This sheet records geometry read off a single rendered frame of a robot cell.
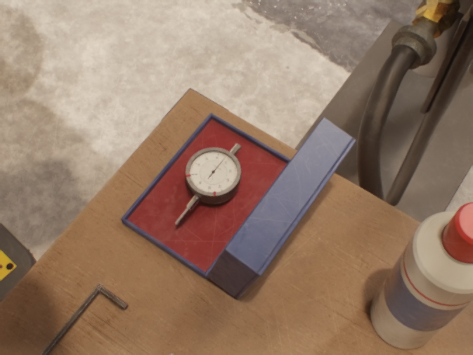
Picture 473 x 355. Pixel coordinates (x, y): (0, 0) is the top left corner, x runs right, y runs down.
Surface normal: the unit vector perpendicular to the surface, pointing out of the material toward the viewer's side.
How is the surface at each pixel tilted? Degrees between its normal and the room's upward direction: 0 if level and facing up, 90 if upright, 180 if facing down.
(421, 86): 0
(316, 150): 12
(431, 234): 42
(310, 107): 0
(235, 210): 0
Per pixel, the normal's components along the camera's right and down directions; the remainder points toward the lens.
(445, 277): -0.33, 0.16
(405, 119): 0.00, -0.47
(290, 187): 0.18, -0.35
